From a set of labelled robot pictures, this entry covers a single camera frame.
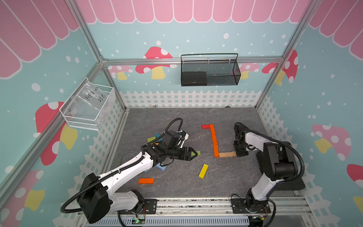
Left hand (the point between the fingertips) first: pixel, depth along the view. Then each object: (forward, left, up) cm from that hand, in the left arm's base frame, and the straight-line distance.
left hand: (191, 156), depth 75 cm
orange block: (+33, -16, -16) cm, 40 cm away
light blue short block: (-1, +17, -15) cm, 23 cm away
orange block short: (+13, -17, -15) cm, 26 cm away
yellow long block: (-2, -8, -16) cm, 18 cm away
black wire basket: (+54, -12, +19) cm, 58 cm away
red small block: (+33, -12, -16) cm, 38 cm away
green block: (+11, -5, -16) cm, 20 cm away
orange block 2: (+20, -17, -15) cm, 30 cm away
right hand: (+14, -31, -16) cm, 37 cm away
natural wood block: (+9, -24, -15) cm, 30 cm away
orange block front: (-8, +27, -16) cm, 32 cm away
